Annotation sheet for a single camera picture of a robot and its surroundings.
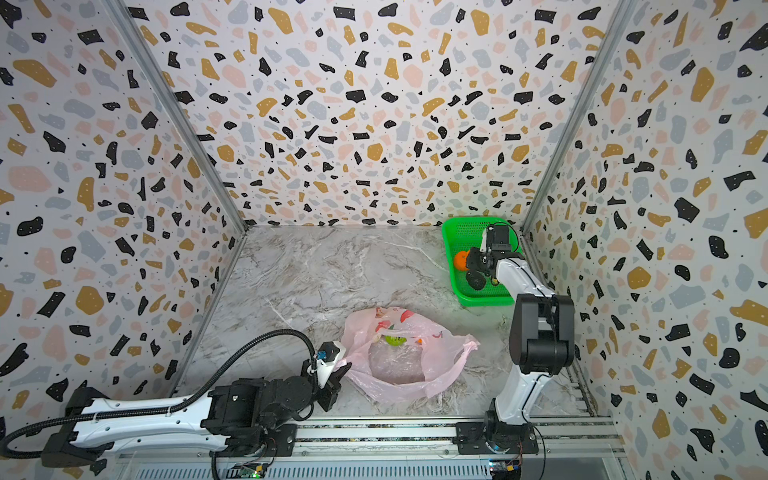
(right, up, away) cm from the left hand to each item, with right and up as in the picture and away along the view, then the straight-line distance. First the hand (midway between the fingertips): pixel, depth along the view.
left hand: (354, 369), depth 69 cm
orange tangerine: (+31, +24, +36) cm, 54 cm away
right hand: (+35, +26, +28) cm, 52 cm away
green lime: (+9, +2, +16) cm, 19 cm away
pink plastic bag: (+9, -3, +20) cm, 22 cm away
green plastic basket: (+36, +35, +52) cm, 72 cm away
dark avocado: (+36, +18, +31) cm, 51 cm away
